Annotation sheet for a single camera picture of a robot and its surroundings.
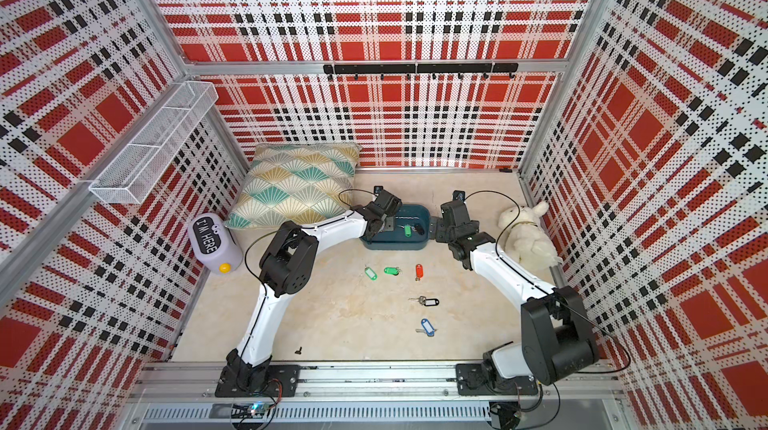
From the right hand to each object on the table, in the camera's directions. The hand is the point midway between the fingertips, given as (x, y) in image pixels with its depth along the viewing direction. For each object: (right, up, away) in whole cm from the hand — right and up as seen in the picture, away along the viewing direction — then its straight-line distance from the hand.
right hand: (454, 222), depth 89 cm
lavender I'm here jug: (-72, -7, -1) cm, 73 cm away
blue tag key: (-9, -29, -7) cm, 31 cm away
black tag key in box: (-9, -4, +15) cm, 18 cm away
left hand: (-21, +1, +15) cm, 26 cm away
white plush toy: (+21, -5, -3) cm, 22 cm away
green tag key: (-19, -16, +4) cm, 25 cm away
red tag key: (-11, -16, +4) cm, 20 cm away
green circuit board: (-51, -43, -20) cm, 69 cm away
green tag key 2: (-26, -16, +4) cm, 31 cm away
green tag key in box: (-14, -4, +13) cm, 19 cm away
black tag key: (-9, -23, -2) cm, 25 cm away
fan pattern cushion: (-51, +12, +7) cm, 53 cm away
